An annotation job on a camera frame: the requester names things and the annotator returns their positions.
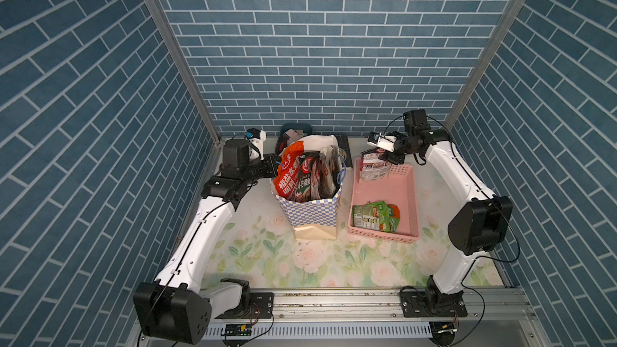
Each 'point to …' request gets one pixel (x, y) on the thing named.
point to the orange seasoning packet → (285, 175)
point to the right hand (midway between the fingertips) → (387, 146)
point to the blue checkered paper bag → (314, 219)
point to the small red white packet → (372, 168)
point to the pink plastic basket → (399, 188)
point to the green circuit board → (239, 329)
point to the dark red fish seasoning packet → (324, 167)
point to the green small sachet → (376, 215)
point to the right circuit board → (443, 332)
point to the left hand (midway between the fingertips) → (288, 158)
